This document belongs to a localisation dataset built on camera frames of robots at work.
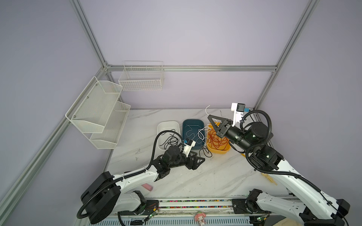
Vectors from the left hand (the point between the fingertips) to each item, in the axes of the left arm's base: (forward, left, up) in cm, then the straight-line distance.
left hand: (200, 157), depth 75 cm
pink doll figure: (-26, +1, -13) cm, 29 cm away
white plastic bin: (+31, +23, -11) cm, 40 cm away
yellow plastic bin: (+12, -11, -13) cm, 21 cm away
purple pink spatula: (-11, +30, -15) cm, 35 cm away
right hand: (+4, 0, +29) cm, 29 cm away
